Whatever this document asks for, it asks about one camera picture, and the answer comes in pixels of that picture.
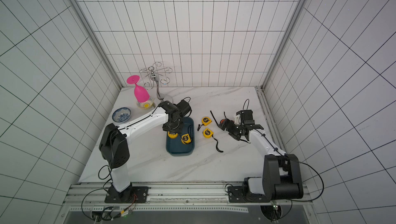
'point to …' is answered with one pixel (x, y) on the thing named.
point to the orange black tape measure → (225, 124)
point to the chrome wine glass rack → (153, 75)
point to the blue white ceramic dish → (121, 114)
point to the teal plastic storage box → (175, 147)
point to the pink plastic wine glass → (141, 94)
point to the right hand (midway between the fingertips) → (219, 127)
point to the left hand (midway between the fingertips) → (171, 132)
